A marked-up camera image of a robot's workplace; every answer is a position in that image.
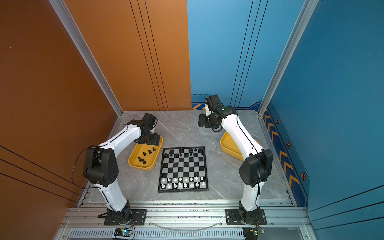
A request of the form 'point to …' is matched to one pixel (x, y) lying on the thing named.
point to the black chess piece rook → (150, 152)
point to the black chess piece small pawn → (144, 153)
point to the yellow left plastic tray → (146, 157)
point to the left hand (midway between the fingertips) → (152, 140)
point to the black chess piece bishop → (144, 162)
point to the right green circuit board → (250, 233)
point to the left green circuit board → (126, 232)
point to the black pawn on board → (166, 156)
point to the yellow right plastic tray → (227, 145)
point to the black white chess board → (183, 169)
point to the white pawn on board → (163, 180)
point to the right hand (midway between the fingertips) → (201, 123)
